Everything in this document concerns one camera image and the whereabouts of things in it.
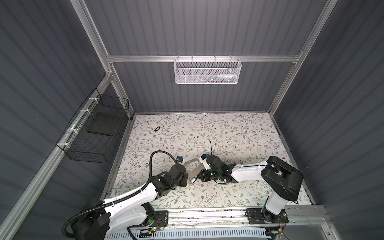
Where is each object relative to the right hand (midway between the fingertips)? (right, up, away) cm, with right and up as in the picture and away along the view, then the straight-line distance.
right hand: (198, 177), depth 86 cm
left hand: (-7, +2, -3) cm, 8 cm away
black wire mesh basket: (-53, +25, -14) cm, 61 cm away
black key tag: (-30, +28, +25) cm, 48 cm away
